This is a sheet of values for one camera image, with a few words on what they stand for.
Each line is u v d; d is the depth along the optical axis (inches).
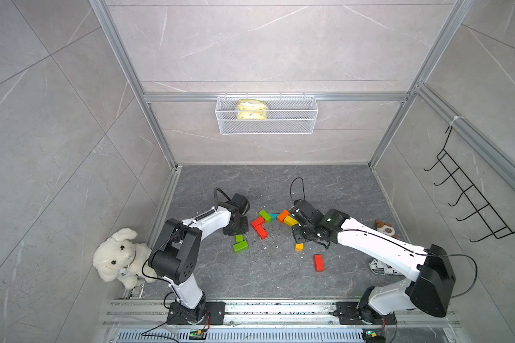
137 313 29.7
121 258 27.5
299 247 34.1
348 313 28.7
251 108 34.6
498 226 22.9
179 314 28.1
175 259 18.3
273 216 37.7
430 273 15.8
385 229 36.2
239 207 29.9
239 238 34.6
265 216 37.8
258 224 37.1
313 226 23.2
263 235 35.7
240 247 34.4
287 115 39.7
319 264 33.2
